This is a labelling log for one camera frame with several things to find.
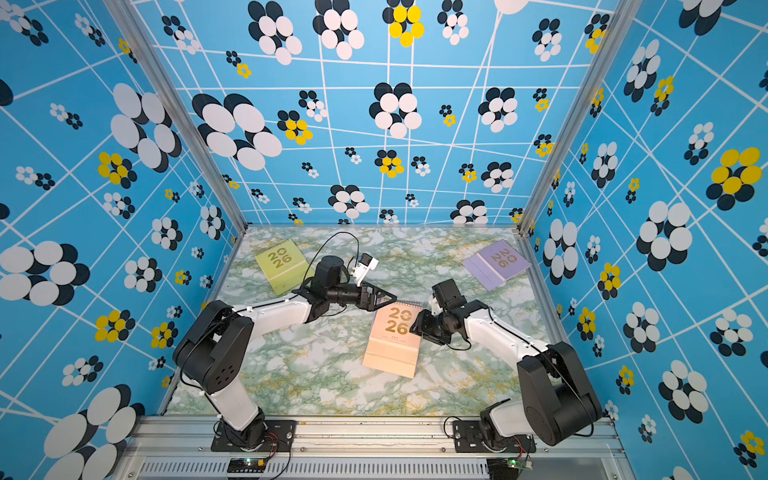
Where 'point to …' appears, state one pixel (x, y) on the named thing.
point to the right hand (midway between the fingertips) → (419, 330)
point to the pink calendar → (391, 346)
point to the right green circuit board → (505, 468)
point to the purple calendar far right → (496, 265)
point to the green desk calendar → (284, 267)
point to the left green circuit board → (246, 465)
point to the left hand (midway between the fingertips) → (393, 295)
